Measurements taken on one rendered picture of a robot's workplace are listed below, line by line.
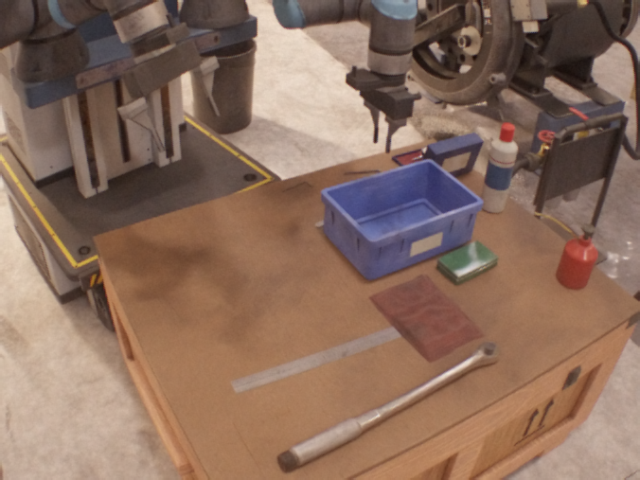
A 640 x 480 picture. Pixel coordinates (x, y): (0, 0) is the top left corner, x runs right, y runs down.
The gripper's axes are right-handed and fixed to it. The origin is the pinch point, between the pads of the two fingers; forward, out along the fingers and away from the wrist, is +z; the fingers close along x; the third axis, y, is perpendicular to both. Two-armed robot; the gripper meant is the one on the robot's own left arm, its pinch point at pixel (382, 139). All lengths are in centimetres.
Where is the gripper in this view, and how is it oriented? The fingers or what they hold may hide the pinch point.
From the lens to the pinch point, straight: 141.8
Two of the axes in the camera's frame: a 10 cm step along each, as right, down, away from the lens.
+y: 8.5, -2.8, 4.4
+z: -0.5, 7.9, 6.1
